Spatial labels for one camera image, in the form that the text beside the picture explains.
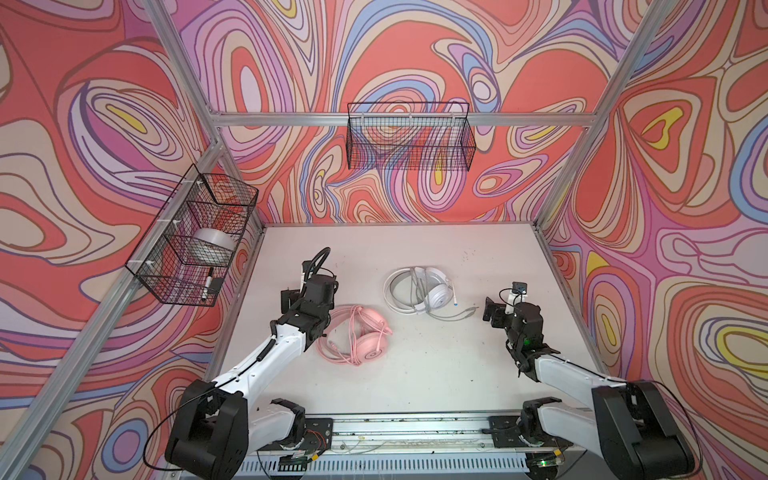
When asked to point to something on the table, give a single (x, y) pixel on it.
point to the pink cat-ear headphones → (355, 335)
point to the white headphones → (396, 290)
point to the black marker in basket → (208, 283)
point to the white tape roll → (210, 247)
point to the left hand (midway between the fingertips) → (308, 289)
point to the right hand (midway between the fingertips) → (503, 304)
